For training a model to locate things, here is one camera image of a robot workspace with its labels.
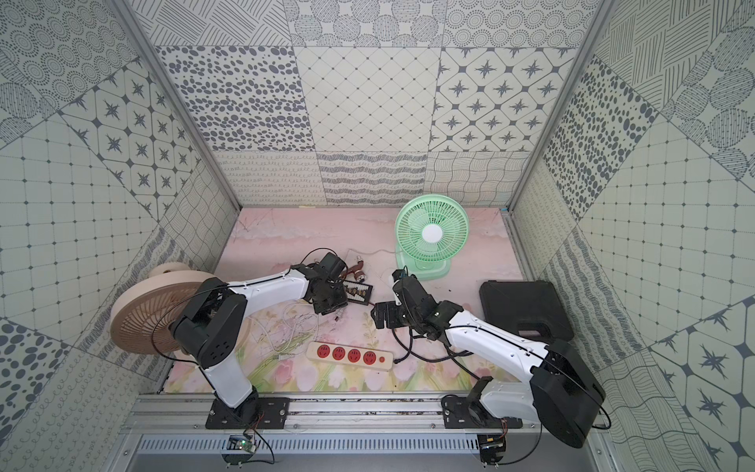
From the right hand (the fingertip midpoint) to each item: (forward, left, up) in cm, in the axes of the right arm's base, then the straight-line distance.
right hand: (387, 314), depth 82 cm
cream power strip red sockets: (-10, +4, -6) cm, 13 cm away
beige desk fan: (-10, +51, +21) cm, 56 cm away
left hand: (+8, +14, -6) cm, 17 cm away
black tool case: (+4, -44, -4) cm, 44 cm away
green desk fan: (+19, -13, +15) cm, 27 cm away
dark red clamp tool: (+18, +11, -6) cm, 22 cm away
